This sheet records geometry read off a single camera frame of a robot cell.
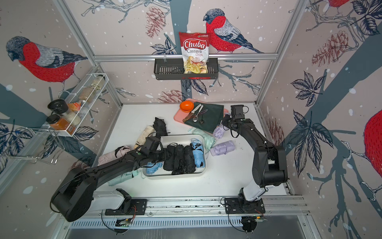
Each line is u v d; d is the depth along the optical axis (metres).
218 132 0.90
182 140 0.98
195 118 1.11
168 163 0.83
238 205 0.70
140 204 0.74
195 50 0.82
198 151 0.88
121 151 0.88
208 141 0.93
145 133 0.98
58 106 0.62
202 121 1.07
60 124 0.61
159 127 1.01
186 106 1.15
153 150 0.70
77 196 0.41
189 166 0.82
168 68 0.95
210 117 1.12
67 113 0.65
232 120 0.79
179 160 0.82
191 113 1.14
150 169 0.81
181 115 1.14
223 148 0.92
